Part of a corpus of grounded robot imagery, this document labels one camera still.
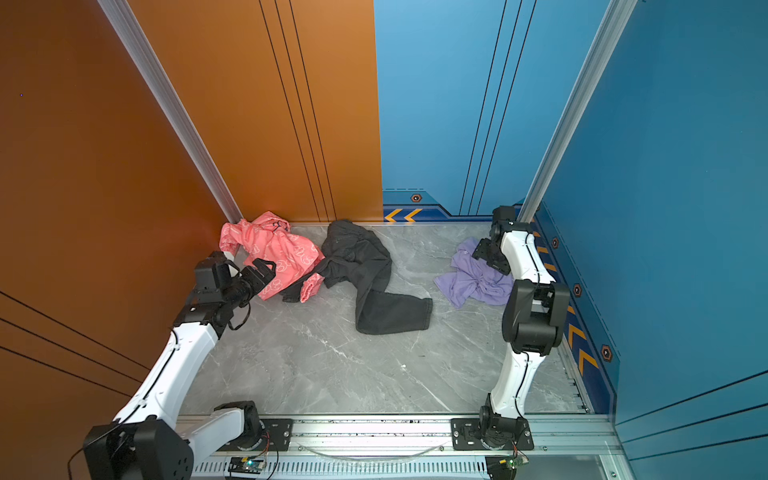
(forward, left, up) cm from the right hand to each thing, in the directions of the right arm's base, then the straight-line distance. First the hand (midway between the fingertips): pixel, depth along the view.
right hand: (485, 261), depth 95 cm
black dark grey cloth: (+6, +43, -4) cm, 44 cm away
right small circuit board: (-52, +1, -11) cm, 53 cm away
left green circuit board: (-53, +65, -11) cm, 85 cm away
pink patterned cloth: (+11, +73, +1) cm, 74 cm away
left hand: (-10, +64, +11) cm, 66 cm away
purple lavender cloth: (-2, +3, -7) cm, 8 cm away
